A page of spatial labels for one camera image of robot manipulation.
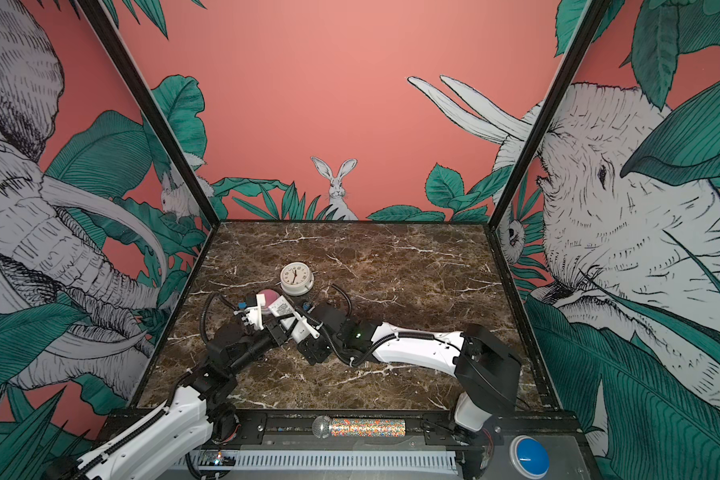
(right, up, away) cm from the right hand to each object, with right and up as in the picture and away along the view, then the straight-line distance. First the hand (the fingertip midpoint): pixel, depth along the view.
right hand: (302, 339), depth 77 cm
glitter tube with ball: (+7, -20, -6) cm, 22 cm away
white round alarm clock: (-7, +14, +21) cm, 26 cm away
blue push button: (+55, -26, -8) cm, 62 cm away
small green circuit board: (-19, -27, -7) cm, 33 cm away
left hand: (-1, +7, -1) cm, 7 cm away
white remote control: (-5, +8, -1) cm, 10 cm away
